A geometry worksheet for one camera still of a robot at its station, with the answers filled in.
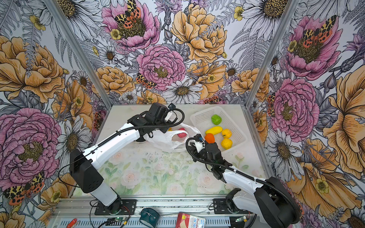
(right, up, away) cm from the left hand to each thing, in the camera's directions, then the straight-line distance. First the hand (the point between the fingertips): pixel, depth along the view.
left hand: (165, 124), depth 82 cm
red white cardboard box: (+12, -44, -14) cm, 48 cm away
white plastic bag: (+5, -9, 0) cm, 11 cm away
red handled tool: (-43, -47, -11) cm, 65 cm away
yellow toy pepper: (+39, -7, +16) cm, 43 cm away
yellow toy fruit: (+38, -12, +10) cm, 41 cm away
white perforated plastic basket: (+34, -2, +26) cm, 43 cm away
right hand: (+13, -14, +1) cm, 20 cm away
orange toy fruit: (+27, -9, +12) cm, 31 cm away
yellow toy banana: (+32, -5, +20) cm, 38 cm away
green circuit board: (-21, -46, -11) cm, 52 cm away
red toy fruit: (+9, -8, +16) cm, 20 cm away
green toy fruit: (+34, +3, +23) cm, 41 cm away
